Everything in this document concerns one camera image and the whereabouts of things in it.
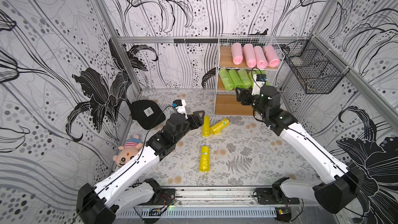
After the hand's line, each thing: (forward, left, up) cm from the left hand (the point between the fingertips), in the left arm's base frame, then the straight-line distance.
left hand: (202, 117), depth 73 cm
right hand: (+12, -20, +9) cm, 25 cm away
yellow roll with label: (+6, -9, -21) cm, 24 cm away
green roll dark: (+25, -18, +3) cm, 31 cm away
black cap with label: (+15, +36, -20) cm, 44 cm away
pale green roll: (+24, -23, +4) cm, 34 cm away
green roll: (+24, -13, +3) cm, 28 cm away
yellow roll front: (-14, -2, -21) cm, 25 cm away
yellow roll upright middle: (+7, -3, -21) cm, 23 cm away
